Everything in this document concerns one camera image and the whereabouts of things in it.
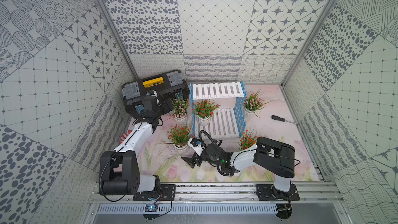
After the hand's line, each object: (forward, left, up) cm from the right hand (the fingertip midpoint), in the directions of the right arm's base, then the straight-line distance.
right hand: (187, 150), depth 82 cm
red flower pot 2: (+19, -9, +10) cm, 23 cm away
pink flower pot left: (+20, +5, +9) cm, 23 cm away
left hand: (+23, +11, +12) cm, 28 cm away
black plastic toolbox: (+36, +14, +13) cm, 41 cm away
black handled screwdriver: (+23, -61, -6) cm, 65 cm away
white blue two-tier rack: (+20, -26, -5) cm, 33 cm away
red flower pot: (+4, +3, +8) cm, 9 cm away
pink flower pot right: (+25, -38, +8) cm, 46 cm away
